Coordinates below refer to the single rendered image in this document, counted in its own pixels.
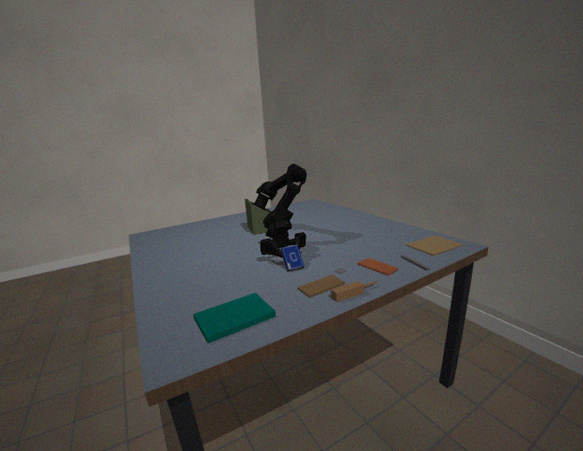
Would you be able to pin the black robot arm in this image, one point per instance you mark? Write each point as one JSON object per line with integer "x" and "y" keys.
{"x": 278, "y": 220}

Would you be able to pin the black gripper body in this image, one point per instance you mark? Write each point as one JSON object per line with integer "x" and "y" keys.
{"x": 281, "y": 241}

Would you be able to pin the orange-brown flat rectangular tile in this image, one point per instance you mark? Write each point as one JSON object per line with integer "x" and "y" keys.
{"x": 377, "y": 266}

